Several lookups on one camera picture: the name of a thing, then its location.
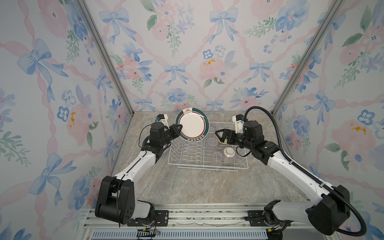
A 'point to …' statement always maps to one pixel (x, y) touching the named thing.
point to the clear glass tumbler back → (211, 129)
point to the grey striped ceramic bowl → (229, 153)
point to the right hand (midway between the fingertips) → (220, 132)
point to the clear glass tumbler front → (217, 156)
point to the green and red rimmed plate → (144, 142)
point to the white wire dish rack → (209, 153)
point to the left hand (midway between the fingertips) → (183, 124)
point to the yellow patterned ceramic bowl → (225, 141)
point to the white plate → (195, 123)
